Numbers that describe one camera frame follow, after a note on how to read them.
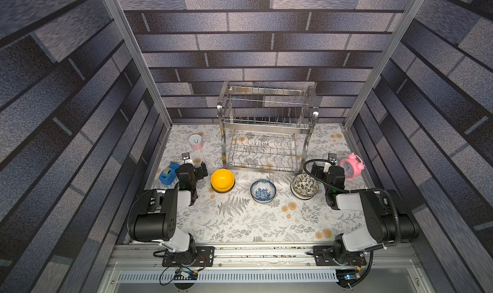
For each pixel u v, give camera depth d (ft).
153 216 1.50
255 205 2.87
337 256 2.20
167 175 3.02
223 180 2.95
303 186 2.88
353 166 2.95
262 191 2.93
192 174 2.47
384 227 1.45
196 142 3.39
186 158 2.67
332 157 2.62
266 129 2.35
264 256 2.48
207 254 2.43
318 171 2.82
